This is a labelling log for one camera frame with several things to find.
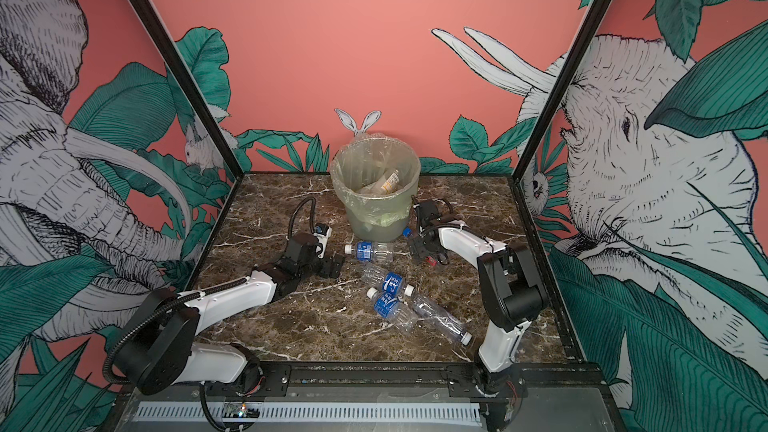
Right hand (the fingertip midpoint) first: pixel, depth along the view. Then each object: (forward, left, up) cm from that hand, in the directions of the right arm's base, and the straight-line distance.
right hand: (425, 242), depth 95 cm
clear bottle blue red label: (-5, +4, +5) cm, 8 cm away
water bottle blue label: (-14, +12, 0) cm, 18 cm away
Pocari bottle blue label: (-3, +17, 0) cm, 18 cm away
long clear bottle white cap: (-24, -3, 0) cm, 24 cm away
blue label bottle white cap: (-22, +10, 0) cm, 24 cm away
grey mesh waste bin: (+3, +20, +3) cm, 20 cm away
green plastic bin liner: (+22, +20, +17) cm, 34 cm away
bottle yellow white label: (+14, +13, +12) cm, 23 cm away
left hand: (-5, +29, +4) cm, 30 cm away
